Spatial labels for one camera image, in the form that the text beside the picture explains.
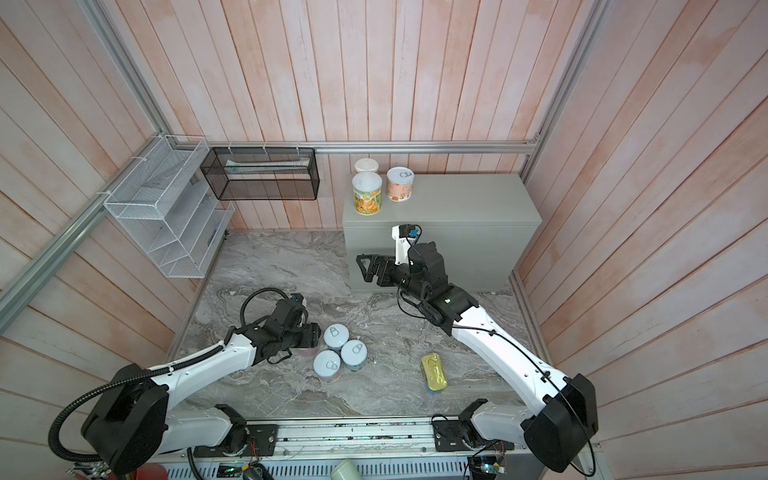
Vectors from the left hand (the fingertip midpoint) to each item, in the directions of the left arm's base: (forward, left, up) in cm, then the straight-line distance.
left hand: (309, 337), depth 87 cm
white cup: (-32, -14, +5) cm, 35 cm away
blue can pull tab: (-6, -14, +2) cm, 15 cm away
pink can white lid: (-9, -7, +1) cm, 11 cm away
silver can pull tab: (0, -8, +2) cm, 8 cm away
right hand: (+9, -18, +26) cm, 33 cm away
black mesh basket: (+40, +15, +30) cm, 52 cm away
